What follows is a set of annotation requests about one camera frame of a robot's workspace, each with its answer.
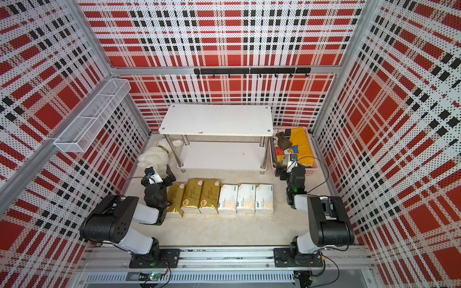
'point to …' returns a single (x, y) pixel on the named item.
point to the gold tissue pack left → (176, 192)
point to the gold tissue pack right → (210, 194)
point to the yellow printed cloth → (301, 146)
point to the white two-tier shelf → (224, 137)
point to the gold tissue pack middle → (191, 197)
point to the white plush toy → (159, 155)
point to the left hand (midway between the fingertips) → (163, 167)
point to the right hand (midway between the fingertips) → (289, 162)
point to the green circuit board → (147, 276)
